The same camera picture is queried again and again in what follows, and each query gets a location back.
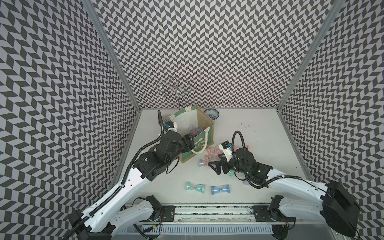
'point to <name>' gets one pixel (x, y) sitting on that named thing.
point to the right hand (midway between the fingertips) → (214, 162)
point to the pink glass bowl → (165, 117)
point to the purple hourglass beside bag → (202, 163)
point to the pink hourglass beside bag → (212, 154)
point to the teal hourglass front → (198, 187)
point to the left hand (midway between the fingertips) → (188, 139)
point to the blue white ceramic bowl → (212, 113)
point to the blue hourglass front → (225, 188)
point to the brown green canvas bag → (192, 120)
